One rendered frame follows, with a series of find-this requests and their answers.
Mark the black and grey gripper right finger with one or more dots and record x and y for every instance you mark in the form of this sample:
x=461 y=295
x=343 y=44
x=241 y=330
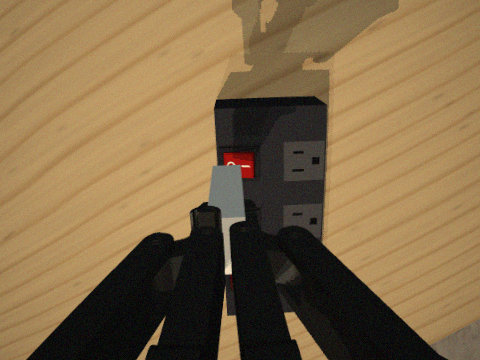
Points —
x=346 y=319

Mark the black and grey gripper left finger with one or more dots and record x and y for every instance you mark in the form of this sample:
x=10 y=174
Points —
x=119 y=317

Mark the black power strip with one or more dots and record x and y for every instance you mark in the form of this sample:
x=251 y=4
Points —
x=280 y=143

